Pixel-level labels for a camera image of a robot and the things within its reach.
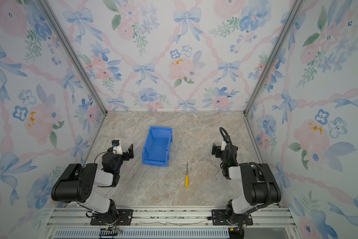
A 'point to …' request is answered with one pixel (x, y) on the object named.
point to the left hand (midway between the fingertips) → (125, 143)
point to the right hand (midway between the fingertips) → (222, 143)
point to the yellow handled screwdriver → (187, 179)
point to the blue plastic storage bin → (156, 149)
